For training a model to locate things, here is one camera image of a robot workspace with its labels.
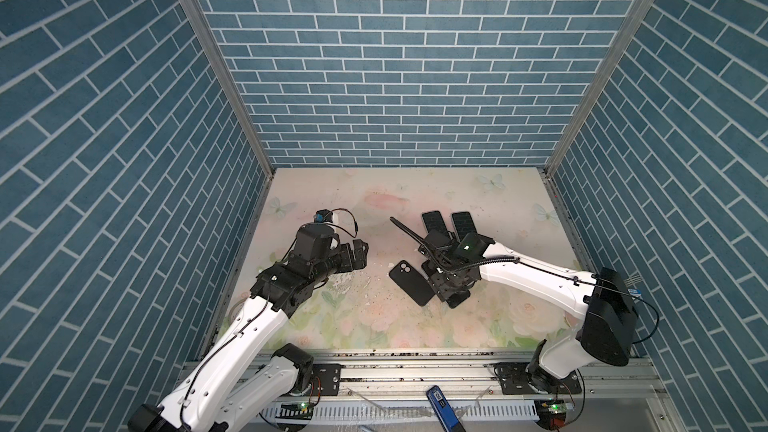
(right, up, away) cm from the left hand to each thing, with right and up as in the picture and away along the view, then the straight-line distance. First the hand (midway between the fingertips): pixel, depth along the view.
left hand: (355, 248), depth 75 cm
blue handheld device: (+21, -36, -7) cm, 42 cm away
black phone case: (+15, -14, +18) cm, 28 cm away
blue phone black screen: (+23, +4, +30) cm, 38 cm away
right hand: (+23, -10, +6) cm, 26 cm away
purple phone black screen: (+25, -11, -6) cm, 28 cm away
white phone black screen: (+34, +3, +30) cm, 46 cm away
